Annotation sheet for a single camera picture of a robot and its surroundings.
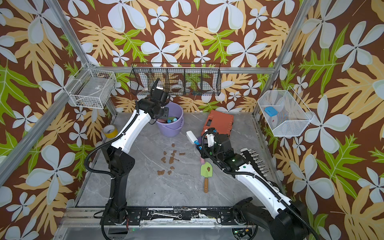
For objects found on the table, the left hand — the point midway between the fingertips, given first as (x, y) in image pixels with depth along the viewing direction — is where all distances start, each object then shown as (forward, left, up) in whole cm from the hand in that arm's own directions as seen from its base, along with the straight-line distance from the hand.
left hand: (163, 111), depth 87 cm
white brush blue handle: (-16, -18, -6) cm, 24 cm away
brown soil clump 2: (-28, +2, -25) cm, 38 cm away
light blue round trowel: (+2, -6, -9) cm, 11 cm away
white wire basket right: (-3, -70, +2) cm, 70 cm away
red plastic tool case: (+9, -39, -20) cm, 44 cm away
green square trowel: (-27, -26, -24) cm, 45 cm away
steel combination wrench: (-49, +3, -25) cm, 55 cm away
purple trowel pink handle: (-21, -24, -22) cm, 39 cm away
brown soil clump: (-27, -3, -25) cm, 37 cm away
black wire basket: (+25, -7, +6) cm, 26 cm away
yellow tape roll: (+4, +45, -26) cm, 52 cm away
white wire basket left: (+10, +43, +9) cm, 45 cm away
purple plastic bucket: (-4, -5, -13) cm, 14 cm away
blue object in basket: (0, -63, +1) cm, 63 cm away
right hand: (-21, -19, -4) cm, 29 cm away
